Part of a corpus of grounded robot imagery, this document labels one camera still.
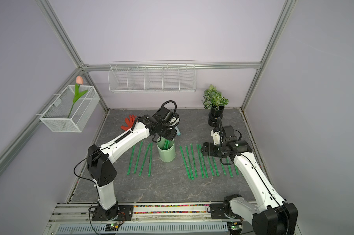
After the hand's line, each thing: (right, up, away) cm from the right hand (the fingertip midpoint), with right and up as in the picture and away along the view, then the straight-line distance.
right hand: (208, 149), depth 79 cm
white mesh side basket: (-78, +21, -5) cm, 81 cm away
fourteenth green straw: (-43, -7, +15) cm, 46 cm away
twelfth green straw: (-35, -8, +15) cm, 39 cm away
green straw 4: (-4, -4, +18) cm, 18 cm away
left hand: (-19, +7, +4) cm, 21 cm away
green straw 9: (+5, -2, -27) cm, 28 cm away
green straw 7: (+6, -13, +10) cm, 18 cm away
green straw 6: (+4, -13, +10) cm, 17 cm away
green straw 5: (-1, -9, +13) cm, 16 cm away
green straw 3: (-6, -15, +8) cm, 18 cm away
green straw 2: (-9, -16, +8) cm, 20 cm away
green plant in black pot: (+5, +28, +11) cm, 31 cm away
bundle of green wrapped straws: (-24, +1, +9) cm, 25 cm away
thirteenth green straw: (-38, -8, +15) cm, 42 cm away
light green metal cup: (-23, -1, +1) cm, 23 cm away
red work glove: (-55, +14, +33) cm, 66 cm away
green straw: (-13, -10, +13) cm, 21 cm away
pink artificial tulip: (-73, +30, +2) cm, 79 cm away
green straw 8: (+15, -15, +8) cm, 22 cm away
